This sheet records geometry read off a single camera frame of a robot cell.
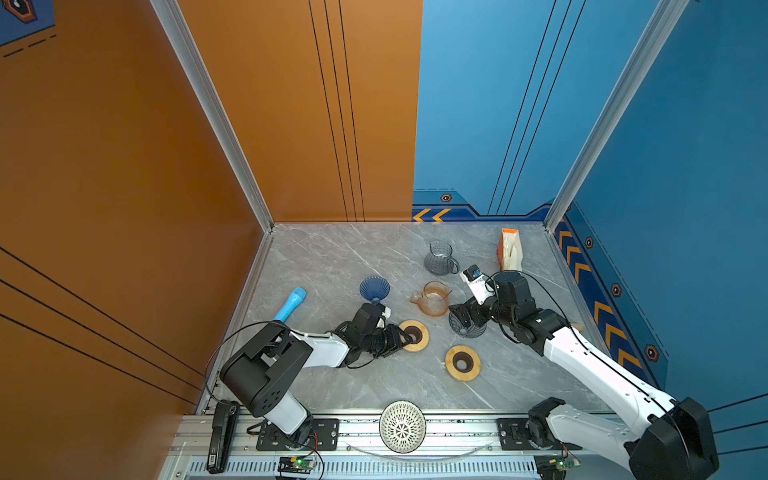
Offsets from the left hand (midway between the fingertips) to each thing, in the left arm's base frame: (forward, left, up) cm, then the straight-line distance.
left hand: (412, 340), depth 86 cm
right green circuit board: (-29, -33, -4) cm, 44 cm away
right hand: (+8, -14, +13) cm, 20 cm away
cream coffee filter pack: (+29, -33, +7) cm, 45 cm away
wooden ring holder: (-5, -14, -3) cm, 16 cm away
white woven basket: (-21, +3, -2) cm, 22 cm away
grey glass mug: (+27, -10, +4) cm, 29 cm away
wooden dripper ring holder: (+3, -2, -1) cm, 3 cm away
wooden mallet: (+7, -52, -3) cm, 53 cm away
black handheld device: (-22, +46, +1) cm, 51 cm away
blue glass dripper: (+16, +12, +3) cm, 20 cm away
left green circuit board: (-29, +28, -5) cm, 41 cm away
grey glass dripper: (+3, -18, -1) cm, 18 cm away
